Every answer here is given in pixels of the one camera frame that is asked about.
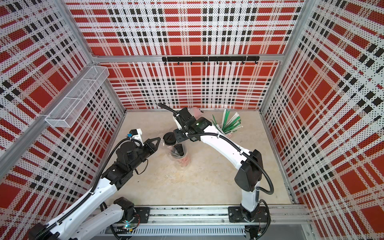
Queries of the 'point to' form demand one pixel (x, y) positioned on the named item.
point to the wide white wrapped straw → (235, 116)
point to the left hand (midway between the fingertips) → (163, 138)
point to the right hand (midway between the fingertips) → (182, 134)
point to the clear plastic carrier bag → (166, 154)
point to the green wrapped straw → (237, 122)
